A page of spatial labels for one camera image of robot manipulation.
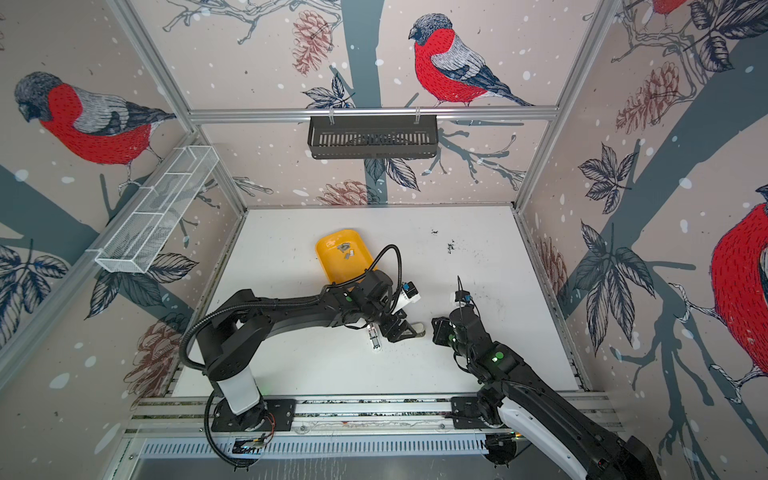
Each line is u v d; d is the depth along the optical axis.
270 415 0.73
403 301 0.76
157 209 0.78
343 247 1.08
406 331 0.75
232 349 0.46
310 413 0.75
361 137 1.07
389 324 0.75
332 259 1.06
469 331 0.60
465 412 0.73
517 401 0.54
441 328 0.72
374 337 0.86
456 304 0.76
